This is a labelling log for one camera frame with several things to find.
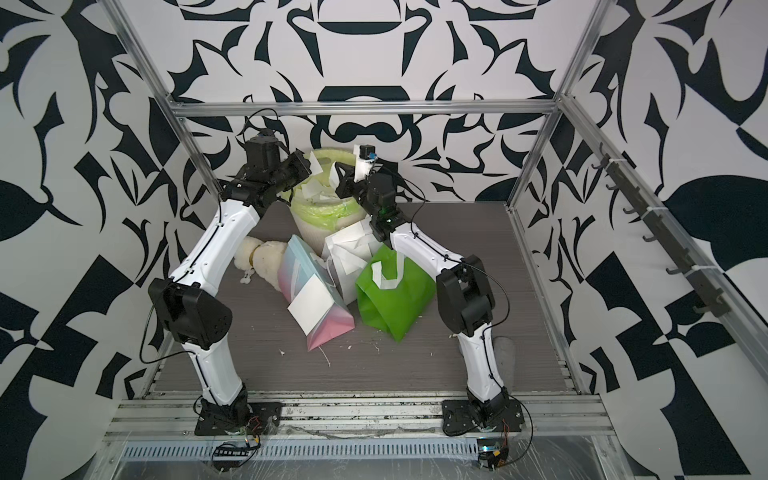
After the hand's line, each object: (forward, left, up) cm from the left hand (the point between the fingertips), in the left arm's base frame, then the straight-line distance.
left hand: (308, 154), depth 81 cm
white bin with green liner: (-13, -2, -8) cm, 15 cm away
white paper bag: (-23, -10, -13) cm, 29 cm away
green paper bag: (-30, -21, -21) cm, 43 cm away
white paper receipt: (+4, +3, -16) cm, 17 cm away
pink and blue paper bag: (-25, +3, -15) cm, 30 cm away
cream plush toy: (-16, +16, -24) cm, 33 cm away
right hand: (-2, -7, 0) cm, 8 cm away
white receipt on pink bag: (-34, -1, -20) cm, 40 cm away
